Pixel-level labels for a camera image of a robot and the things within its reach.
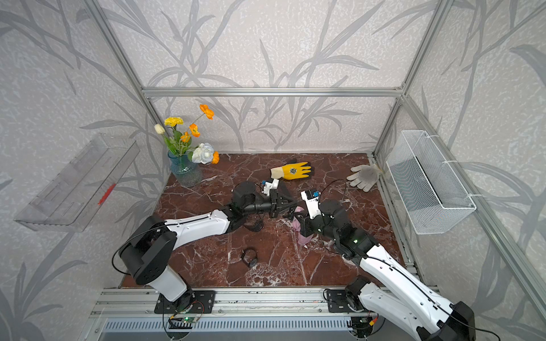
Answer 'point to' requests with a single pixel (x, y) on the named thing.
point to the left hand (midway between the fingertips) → (296, 205)
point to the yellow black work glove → (292, 170)
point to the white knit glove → (365, 177)
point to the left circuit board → (185, 322)
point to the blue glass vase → (187, 172)
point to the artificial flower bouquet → (179, 142)
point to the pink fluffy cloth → (296, 223)
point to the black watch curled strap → (249, 256)
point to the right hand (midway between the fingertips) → (294, 213)
